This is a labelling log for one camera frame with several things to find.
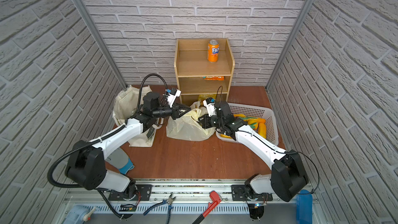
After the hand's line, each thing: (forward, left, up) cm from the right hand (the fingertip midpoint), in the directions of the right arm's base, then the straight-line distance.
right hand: (199, 118), depth 79 cm
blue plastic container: (-42, -45, -17) cm, 64 cm away
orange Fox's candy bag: (+31, -13, -1) cm, 33 cm away
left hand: (+3, +4, +6) cm, 8 cm away
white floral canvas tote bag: (+16, +42, -2) cm, 45 cm away
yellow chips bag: (+29, -5, -16) cm, 33 cm away
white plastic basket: (+10, -38, -12) cm, 41 cm away
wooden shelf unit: (+29, -5, +11) cm, 32 cm away
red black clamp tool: (-34, -5, -18) cm, 38 cm away
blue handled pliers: (-34, +17, -17) cm, 42 cm away
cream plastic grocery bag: (+1, +7, -10) cm, 13 cm away
